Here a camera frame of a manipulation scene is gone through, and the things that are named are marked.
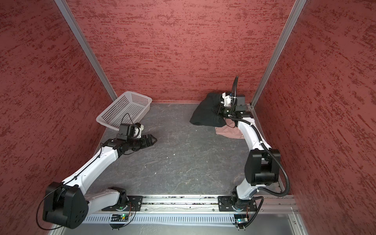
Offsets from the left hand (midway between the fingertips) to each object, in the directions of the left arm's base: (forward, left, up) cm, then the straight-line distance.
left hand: (151, 144), depth 84 cm
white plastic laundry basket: (+39, +29, -11) cm, 49 cm away
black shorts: (+23, -34, +3) cm, 41 cm away
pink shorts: (+16, -50, -8) cm, 54 cm away
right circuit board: (-34, -49, -12) cm, 61 cm away
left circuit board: (-35, +11, -12) cm, 38 cm away
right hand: (+16, -34, +12) cm, 40 cm away
